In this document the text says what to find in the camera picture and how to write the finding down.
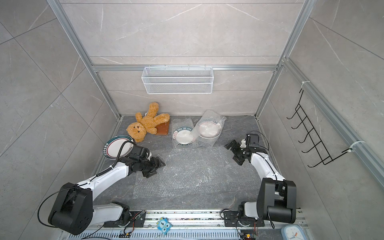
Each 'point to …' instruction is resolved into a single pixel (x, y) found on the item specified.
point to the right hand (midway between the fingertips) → (230, 150)
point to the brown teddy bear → (138, 130)
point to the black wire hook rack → (310, 131)
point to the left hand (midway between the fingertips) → (164, 165)
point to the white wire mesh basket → (178, 80)
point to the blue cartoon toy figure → (163, 225)
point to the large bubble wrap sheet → (209, 171)
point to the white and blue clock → (293, 232)
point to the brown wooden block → (163, 128)
